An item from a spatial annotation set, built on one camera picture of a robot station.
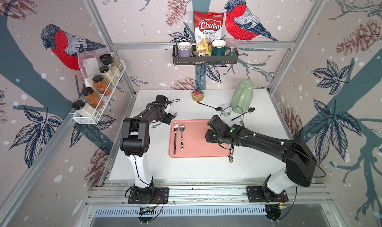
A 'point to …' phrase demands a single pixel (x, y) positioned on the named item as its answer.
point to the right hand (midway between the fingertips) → (207, 135)
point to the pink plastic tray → (187, 139)
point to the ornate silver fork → (154, 126)
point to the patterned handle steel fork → (175, 127)
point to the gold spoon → (230, 159)
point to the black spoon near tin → (217, 108)
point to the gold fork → (232, 156)
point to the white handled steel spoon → (181, 128)
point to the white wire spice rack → (95, 120)
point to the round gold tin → (197, 95)
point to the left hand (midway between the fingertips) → (168, 115)
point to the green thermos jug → (242, 96)
